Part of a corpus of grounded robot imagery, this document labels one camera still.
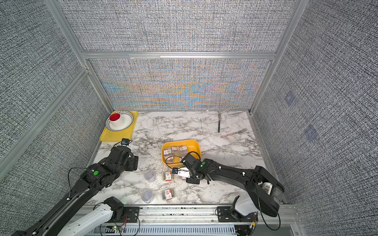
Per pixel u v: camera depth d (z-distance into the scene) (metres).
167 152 0.91
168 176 0.84
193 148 0.97
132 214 0.73
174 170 0.71
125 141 0.65
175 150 0.92
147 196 0.78
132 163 0.67
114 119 1.08
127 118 1.14
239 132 1.07
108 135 1.05
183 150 0.95
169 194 0.78
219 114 1.17
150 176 0.84
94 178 0.48
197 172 0.61
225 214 0.74
